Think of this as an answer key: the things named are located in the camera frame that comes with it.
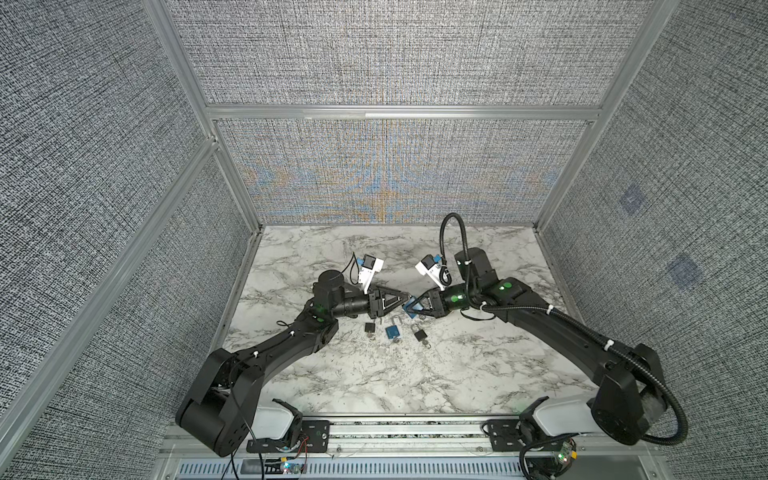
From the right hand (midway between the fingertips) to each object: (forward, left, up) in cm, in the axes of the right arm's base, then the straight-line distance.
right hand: (410, 306), depth 75 cm
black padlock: (+2, -4, -19) cm, 20 cm away
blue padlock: (-1, -2, +2) cm, 2 cm away
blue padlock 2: (+3, +4, -19) cm, 19 cm away
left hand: (+1, +1, +2) cm, 3 cm away
